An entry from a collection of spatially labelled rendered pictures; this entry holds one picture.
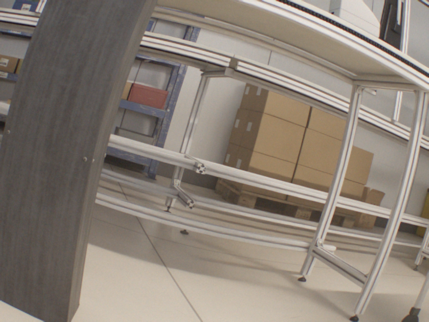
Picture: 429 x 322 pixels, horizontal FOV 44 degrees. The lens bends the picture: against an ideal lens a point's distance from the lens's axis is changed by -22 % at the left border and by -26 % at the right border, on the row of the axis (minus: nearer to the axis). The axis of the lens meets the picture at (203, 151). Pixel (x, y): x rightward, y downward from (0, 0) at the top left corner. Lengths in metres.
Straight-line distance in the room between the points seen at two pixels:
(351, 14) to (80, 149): 1.02
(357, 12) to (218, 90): 4.32
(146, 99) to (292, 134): 1.23
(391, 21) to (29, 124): 3.41
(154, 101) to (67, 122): 4.35
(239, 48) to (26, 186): 5.04
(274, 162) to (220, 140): 1.03
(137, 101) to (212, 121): 0.88
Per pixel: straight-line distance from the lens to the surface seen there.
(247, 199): 5.22
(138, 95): 5.57
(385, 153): 6.88
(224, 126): 6.16
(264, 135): 5.20
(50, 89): 1.27
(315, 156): 5.36
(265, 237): 2.72
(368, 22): 1.95
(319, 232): 2.76
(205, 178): 6.16
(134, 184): 3.59
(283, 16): 1.81
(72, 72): 1.26
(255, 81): 4.04
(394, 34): 4.38
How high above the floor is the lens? 0.55
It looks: 2 degrees down
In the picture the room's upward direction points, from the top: 16 degrees clockwise
